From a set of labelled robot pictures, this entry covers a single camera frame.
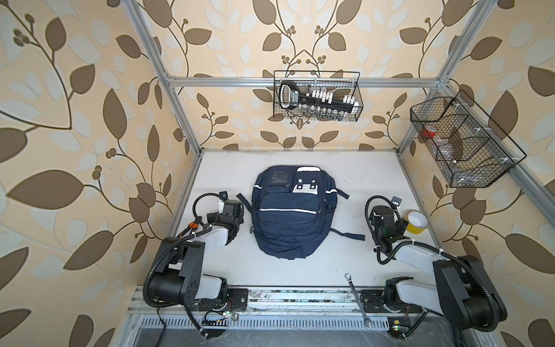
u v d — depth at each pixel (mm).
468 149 740
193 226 920
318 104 861
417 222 935
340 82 911
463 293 418
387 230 696
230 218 721
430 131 809
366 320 707
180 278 429
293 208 825
